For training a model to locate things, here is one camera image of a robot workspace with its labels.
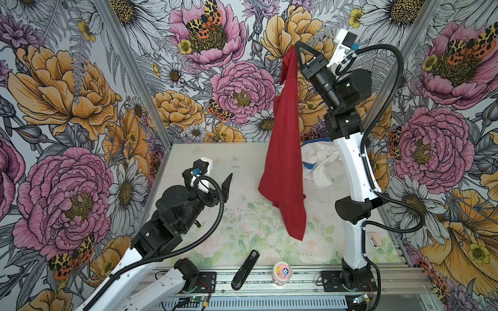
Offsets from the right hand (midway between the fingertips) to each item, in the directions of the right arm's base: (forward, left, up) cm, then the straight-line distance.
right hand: (291, 50), depth 53 cm
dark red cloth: (-15, 0, -41) cm, 44 cm away
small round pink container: (-42, +2, -56) cm, 70 cm away
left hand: (-19, +23, -30) cm, 42 cm away
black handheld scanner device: (-40, +15, -61) cm, 75 cm away
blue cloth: (+11, -19, -62) cm, 66 cm away
